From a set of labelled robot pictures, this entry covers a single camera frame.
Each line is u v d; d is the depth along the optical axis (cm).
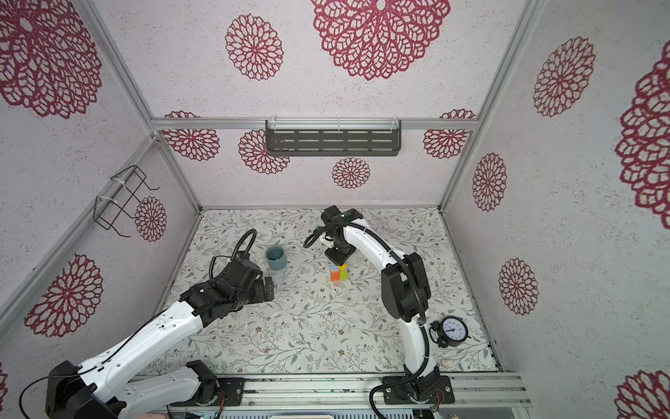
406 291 53
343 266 84
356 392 76
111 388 41
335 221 67
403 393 74
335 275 95
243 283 60
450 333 82
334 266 93
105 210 72
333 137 95
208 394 67
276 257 100
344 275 94
